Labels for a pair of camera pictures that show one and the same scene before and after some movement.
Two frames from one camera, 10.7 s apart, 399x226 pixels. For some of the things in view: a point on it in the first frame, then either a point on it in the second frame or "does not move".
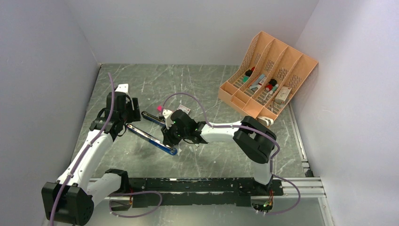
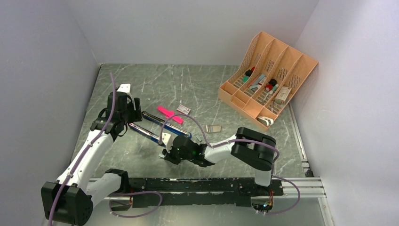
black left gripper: [134, 116] does not move
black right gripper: [168, 139] to [168, 155]
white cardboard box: [283, 95] does not move
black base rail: [154, 192] does not move
